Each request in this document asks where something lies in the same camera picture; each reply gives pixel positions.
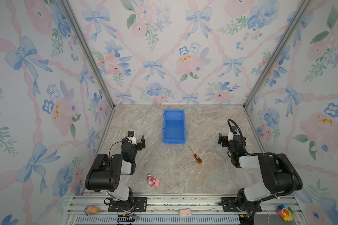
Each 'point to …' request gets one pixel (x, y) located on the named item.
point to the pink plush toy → (151, 182)
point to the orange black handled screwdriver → (196, 157)
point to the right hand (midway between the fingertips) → (227, 133)
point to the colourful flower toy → (285, 212)
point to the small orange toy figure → (91, 209)
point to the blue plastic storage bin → (174, 131)
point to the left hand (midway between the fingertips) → (136, 134)
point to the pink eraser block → (184, 212)
